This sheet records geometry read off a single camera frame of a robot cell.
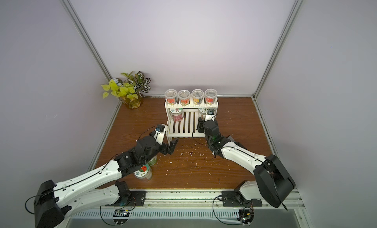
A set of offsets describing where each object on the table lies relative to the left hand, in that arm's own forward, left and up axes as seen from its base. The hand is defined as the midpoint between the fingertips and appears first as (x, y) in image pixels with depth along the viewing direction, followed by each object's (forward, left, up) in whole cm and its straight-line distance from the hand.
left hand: (172, 136), depth 75 cm
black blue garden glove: (-7, -25, +9) cm, 27 cm away
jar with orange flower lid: (+15, -16, +1) cm, 22 cm away
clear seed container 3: (+16, -20, +14) cm, 29 cm away
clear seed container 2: (+18, -13, +13) cm, 26 cm away
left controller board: (-33, +25, -24) cm, 48 cm away
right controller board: (-32, -38, -21) cm, 53 cm away
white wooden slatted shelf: (+15, -4, -7) cm, 17 cm away
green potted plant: (+34, +33, +1) cm, 47 cm away
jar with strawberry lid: (-16, +14, -12) cm, 24 cm away
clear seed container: (+16, -6, +14) cm, 22 cm away
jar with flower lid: (+14, -1, 0) cm, 14 cm away
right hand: (+14, -17, 0) cm, 22 cm away
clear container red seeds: (+16, 0, +14) cm, 21 cm away
